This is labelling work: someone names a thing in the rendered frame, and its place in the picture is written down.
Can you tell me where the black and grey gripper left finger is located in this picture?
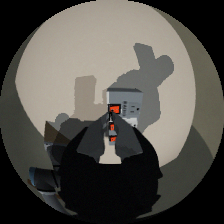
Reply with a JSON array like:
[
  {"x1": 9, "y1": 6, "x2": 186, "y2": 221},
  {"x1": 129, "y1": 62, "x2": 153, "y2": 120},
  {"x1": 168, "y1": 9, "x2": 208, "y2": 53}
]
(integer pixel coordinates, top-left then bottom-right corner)
[{"x1": 57, "y1": 111, "x2": 111, "y2": 176}]

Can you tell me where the grey power strip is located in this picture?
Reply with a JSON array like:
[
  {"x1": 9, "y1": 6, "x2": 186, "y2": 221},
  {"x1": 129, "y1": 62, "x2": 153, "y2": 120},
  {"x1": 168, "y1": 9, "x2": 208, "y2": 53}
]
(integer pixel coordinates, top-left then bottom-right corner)
[{"x1": 107, "y1": 88, "x2": 143, "y2": 146}]

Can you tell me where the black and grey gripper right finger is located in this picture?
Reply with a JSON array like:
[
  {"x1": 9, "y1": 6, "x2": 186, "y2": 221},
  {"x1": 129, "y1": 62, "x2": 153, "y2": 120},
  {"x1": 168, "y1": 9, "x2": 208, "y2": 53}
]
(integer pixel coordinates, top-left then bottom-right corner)
[{"x1": 111, "y1": 111, "x2": 163, "y2": 179}]

